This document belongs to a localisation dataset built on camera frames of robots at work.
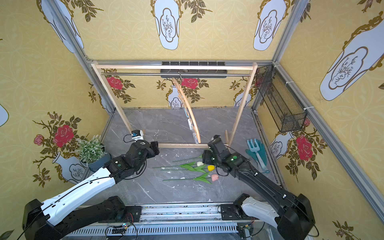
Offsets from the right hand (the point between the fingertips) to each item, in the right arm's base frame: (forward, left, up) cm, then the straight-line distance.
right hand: (206, 157), depth 80 cm
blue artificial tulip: (+6, +3, -11) cm, 13 cm away
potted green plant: (-2, +61, +4) cm, 61 cm away
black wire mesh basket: (+24, -44, +13) cm, 52 cm away
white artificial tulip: (0, +10, -11) cm, 15 cm away
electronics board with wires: (-33, +40, -13) cm, 53 cm away
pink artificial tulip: (-7, -5, -11) cm, 14 cm away
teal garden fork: (+14, -33, -13) cm, 37 cm away
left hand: (+3, +27, +6) cm, 28 cm away
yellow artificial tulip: (-1, +1, -12) cm, 12 cm away
